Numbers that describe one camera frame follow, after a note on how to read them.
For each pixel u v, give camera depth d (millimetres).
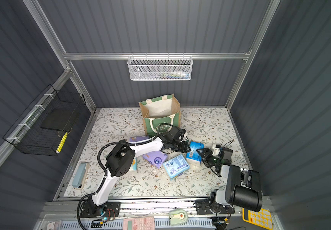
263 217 705
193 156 864
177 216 654
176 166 828
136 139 961
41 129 708
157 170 867
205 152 823
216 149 853
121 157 607
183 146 827
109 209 724
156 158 865
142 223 682
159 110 1022
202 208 732
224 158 722
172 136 754
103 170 553
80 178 790
